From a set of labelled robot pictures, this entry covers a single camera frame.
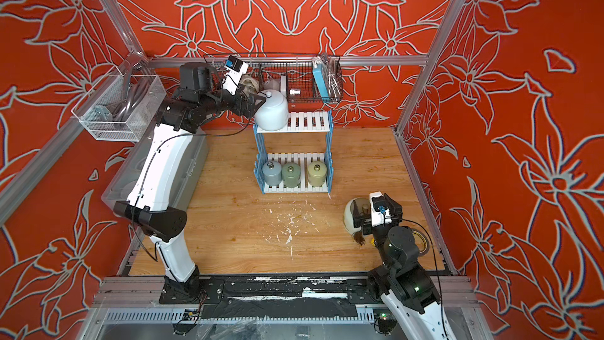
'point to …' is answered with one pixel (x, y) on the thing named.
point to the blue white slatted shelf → (298, 123)
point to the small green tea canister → (291, 173)
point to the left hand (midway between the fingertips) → (252, 88)
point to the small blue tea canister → (272, 172)
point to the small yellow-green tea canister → (316, 173)
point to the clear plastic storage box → (119, 187)
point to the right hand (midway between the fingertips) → (366, 197)
